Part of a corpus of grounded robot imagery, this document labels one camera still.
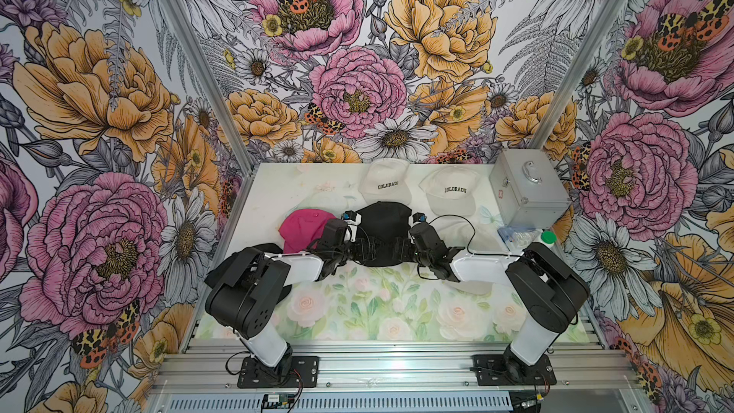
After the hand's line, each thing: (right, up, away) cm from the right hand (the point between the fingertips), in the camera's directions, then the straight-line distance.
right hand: (399, 251), depth 94 cm
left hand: (-9, 0, 0) cm, 9 cm away
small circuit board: (-32, -32, -22) cm, 50 cm away
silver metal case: (+42, +19, +1) cm, 47 cm away
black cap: (-6, +6, -7) cm, 10 cm away
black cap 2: (-35, -10, -6) cm, 36 cm away
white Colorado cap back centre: (-4, +24, +15) cm, 28 cm away
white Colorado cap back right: (+21, +19, +15) cm, 32 cm away
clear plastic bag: (+40, +4, +3) cm, 40 cm away
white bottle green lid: (+46, +5, -4) cm, 46 cm away
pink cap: (-31, +7, 0) cm, 32 cm away
